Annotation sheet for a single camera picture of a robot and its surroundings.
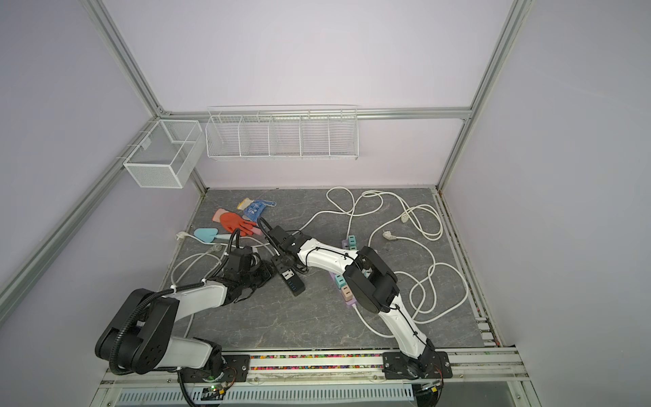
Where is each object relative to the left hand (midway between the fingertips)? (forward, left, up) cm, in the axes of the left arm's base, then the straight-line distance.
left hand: (279, 271), depth 91 cm
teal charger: (-7, -22, +4) cm, 23 cm away
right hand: (+3, -1, 0) cm, 3 cm away
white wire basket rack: (+46, -3, +27) cm, 53 cm away
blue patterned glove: (+31, +14, -2) cm, 34 cm away
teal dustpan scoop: (+20, +32, -3) cm, 38 cm away
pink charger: (-11, -23, +5) cm, 26 cm away
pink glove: (+28, +30, -2) cm, 41 cm away
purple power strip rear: (+10, -25, -1) cm, 27 cm away
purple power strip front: (-13, -24, 0) cm, 27 cm away
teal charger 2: (+9, -27, +5) cm, 29 cm away
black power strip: (-1, -4, 0) cm, 4 cm away
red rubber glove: (+26, +22, -2) cm, 34 cm away
